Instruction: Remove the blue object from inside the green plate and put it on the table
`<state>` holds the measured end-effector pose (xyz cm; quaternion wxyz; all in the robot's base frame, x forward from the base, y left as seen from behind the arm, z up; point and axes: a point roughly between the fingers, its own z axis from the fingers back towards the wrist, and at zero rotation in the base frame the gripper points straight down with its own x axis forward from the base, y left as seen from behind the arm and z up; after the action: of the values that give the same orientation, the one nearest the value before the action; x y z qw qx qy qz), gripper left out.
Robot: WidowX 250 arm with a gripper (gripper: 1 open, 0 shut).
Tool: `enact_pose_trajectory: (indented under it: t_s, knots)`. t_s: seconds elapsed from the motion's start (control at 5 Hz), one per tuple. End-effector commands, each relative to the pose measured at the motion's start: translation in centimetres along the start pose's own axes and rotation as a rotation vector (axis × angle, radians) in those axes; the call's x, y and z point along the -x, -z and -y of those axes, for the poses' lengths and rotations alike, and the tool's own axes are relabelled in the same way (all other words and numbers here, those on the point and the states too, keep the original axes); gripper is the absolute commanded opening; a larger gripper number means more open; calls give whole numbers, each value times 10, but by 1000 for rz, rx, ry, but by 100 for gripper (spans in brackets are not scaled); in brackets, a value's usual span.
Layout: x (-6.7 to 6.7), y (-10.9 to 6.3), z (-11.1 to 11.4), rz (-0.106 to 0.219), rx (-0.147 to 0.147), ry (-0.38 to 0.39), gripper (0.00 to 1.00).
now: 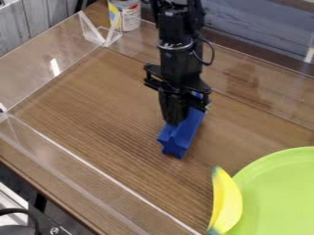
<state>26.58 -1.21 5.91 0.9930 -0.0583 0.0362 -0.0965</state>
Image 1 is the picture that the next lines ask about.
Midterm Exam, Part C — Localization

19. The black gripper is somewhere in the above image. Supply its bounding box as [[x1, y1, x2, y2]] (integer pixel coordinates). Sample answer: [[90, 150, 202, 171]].
[[142, 49, 210, 125]]

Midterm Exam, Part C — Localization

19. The blue I-beam block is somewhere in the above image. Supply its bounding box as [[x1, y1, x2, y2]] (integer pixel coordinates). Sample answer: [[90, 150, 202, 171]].
[[156, 93, 210, 159]]

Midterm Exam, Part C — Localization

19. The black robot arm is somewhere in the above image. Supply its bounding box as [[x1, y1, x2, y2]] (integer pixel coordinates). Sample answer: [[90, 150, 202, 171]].
[[142, 0, 216, 126]]

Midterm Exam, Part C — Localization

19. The green plate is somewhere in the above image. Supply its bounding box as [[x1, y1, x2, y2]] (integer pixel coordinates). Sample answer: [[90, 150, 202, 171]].
[[225, 146, 314, 235]]

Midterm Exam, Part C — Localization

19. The white labelled can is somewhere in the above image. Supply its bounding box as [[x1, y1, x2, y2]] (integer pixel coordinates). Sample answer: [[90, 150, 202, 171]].
[[108, 0, 141, 32]]

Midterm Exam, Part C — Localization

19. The yellow sponge piece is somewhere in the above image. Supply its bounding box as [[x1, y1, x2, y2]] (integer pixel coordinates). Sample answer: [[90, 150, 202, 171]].
[[205, 166, 243, 235]]

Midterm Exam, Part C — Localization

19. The clear acrylic enclosure wall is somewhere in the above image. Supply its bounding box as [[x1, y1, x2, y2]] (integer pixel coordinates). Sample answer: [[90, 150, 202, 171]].
[[0, 14, 314, 235]]

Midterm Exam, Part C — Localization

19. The black cable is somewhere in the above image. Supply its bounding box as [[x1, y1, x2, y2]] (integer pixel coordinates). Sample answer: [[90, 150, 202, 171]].
[[0, 208, 41, 235]]

